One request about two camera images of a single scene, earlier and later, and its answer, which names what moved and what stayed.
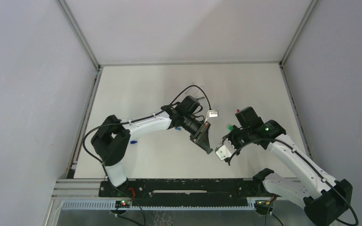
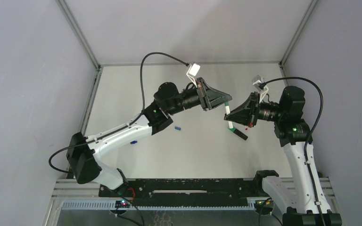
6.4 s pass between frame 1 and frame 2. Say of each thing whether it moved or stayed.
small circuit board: stayed
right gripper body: moved
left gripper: moved
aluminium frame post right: stayed
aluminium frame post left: stayed
